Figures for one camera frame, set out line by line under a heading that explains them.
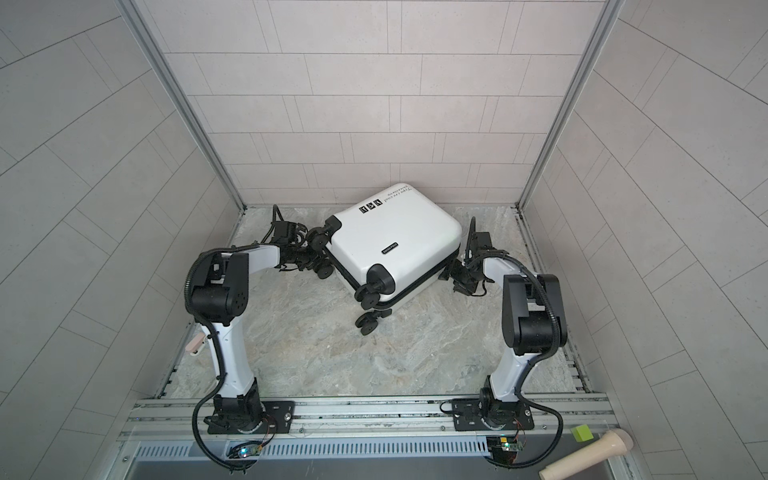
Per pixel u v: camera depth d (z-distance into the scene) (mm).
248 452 645
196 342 800
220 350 568
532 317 486
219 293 542
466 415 711
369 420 719
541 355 496
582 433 673
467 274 809
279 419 703
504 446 682
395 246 804
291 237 846
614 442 651
